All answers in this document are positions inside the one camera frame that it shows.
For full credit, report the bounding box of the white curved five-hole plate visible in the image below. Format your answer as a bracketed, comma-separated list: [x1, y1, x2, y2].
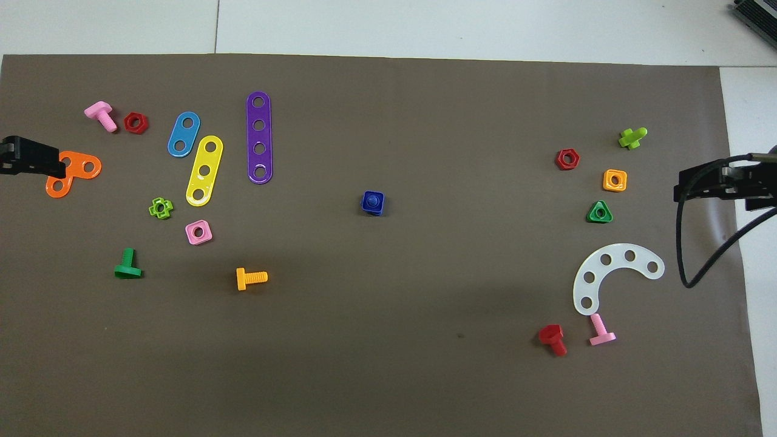
[572, 243, 666, 317]

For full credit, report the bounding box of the yellow three-hole plastic plate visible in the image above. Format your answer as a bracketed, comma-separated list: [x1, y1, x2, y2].
[185, 135, 224, 208]

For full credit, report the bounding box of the green triangular plastic nut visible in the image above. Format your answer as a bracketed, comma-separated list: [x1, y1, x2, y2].
[586, 200, 614, 225]

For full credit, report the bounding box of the dark green plastic screw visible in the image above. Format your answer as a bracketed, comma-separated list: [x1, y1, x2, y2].
[114, 248, 144, 280]

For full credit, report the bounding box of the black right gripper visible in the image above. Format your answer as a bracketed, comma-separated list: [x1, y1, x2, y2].
[674, 160, 777, 211]

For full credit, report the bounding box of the pink plastic screw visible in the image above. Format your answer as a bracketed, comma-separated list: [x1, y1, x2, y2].
[588, 313, 617, 347]
[84, 101, 119, 134]

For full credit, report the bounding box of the red plastic screw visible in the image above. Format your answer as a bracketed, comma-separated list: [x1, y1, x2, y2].
[538, 324, 569, 357]

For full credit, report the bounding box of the blue two-hole plastic plate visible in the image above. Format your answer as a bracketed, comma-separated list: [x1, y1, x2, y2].
[167, 111, 201, 158]

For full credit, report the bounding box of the orange plastic screw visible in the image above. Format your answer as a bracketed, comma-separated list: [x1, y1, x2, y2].
[236, 267, 269, 292]

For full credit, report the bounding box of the orange heart-shaped plastic plate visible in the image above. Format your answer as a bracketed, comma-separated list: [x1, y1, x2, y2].
[46, 151, 103, 199]

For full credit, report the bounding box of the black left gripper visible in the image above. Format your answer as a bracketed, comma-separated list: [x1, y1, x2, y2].
[0, 136, 66, 179]

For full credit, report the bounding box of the pink square plastic nut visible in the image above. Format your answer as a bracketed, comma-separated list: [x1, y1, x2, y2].
[185, 219, 214, 246]

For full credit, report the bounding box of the brown paper table mat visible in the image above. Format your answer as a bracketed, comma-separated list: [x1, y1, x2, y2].
[0, 53, 764, 437]

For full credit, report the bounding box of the grey ribbed metal device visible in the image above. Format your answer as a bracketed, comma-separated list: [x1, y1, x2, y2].
[730, 0, 777, 32]

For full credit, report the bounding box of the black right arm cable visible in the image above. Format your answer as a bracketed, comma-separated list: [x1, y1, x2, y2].
[675, 154, 777, 289]

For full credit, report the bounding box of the purple four-hole plastic plate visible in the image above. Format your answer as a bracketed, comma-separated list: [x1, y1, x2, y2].
[246, 91, 274, 185]

